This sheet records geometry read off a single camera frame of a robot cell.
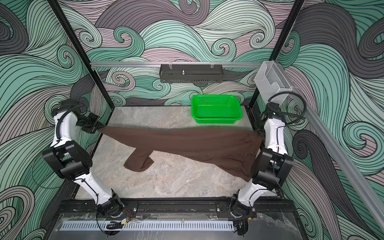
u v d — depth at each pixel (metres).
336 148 0.52
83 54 0.88
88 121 0.75
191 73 0.95
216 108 1.18
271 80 0.92
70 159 0.50
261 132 0.76
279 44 0.84
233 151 0.92
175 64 0.94
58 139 0.49
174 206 0.76
